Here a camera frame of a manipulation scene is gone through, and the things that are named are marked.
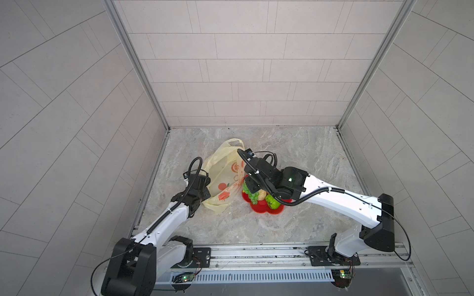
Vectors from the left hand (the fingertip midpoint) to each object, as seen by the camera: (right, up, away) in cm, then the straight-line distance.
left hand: (206, 188), depth 88 cm
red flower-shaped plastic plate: (+26, -6, -8) cm, 28 cm away
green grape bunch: (+23, -1, -11) cm, 25 cm away
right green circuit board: (+55, -28, -21) cm, 65 cm away
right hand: (+20, +9, -16) cm, 27 cm away
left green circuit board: (-3, -26, -23) cm, 35 cm away
